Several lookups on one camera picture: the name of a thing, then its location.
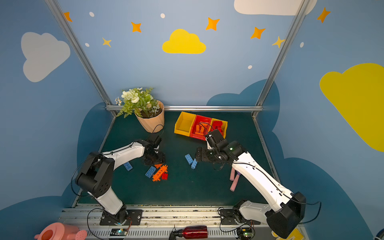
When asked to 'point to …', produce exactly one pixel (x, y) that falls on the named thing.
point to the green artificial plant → (139, 101)
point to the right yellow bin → (224, 126)
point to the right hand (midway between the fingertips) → (203, 154)
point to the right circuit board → (244, 233)
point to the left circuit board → (119, 232)
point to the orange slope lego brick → (200, 128)
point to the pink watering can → (59, 231)
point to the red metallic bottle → (193, 232)
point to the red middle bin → (198, 118)
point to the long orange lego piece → (157, 175)
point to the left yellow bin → (184, 124)
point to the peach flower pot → (154, 124)
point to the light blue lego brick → (189, 158)
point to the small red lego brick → (165, 176)
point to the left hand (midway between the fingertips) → (162, 162)
